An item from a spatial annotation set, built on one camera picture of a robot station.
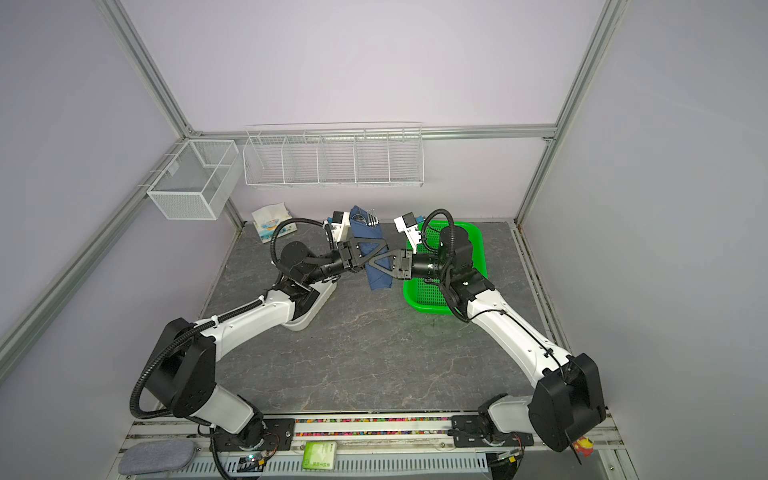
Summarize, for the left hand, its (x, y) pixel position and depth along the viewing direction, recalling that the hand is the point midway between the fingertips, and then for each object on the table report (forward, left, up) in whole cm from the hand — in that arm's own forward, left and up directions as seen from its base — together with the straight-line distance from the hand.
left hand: (388, 253), depth 66 cm
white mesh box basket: (+46, +63, -13) cm, 79 cm away
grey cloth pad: (-32, +57, -32) cm, 73 cm away
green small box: (-34, +19, -33) cm, 51 cm away
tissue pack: (+42, +45, -29) cm, 68 cm away
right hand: (-2, +5, -2) cm, 5 cm away
